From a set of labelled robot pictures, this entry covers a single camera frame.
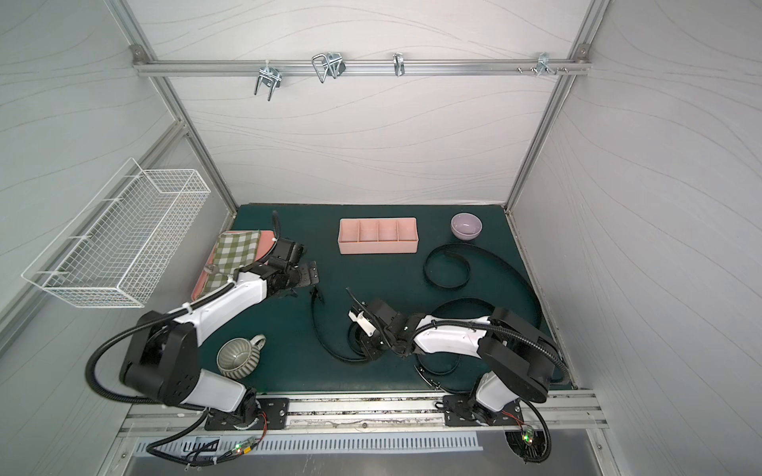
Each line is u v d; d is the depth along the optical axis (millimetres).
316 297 921
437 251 1045
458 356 522
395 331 650
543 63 764
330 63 765
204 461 689
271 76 794
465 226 1111
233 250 1059
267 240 1106
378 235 1127
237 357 819
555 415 736
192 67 775
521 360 439
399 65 781
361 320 762
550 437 701
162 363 429
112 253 673
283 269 690
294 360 812
